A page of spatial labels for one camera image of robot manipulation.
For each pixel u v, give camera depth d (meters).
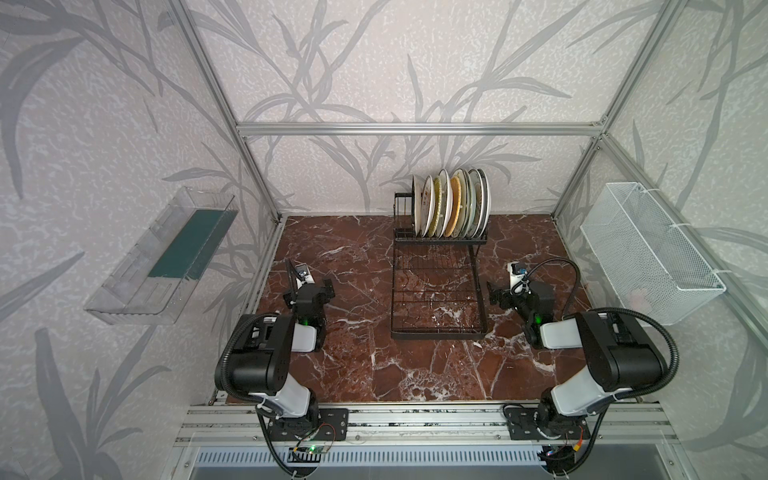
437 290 0.99
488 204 0.75
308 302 0.71
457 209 0.77
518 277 0.82
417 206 0.80
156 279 0.65
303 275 0.79
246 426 0.75
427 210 0.77
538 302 0.72
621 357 0.46
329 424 0.73
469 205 0.75
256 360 0.46
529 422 0.74
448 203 0.75
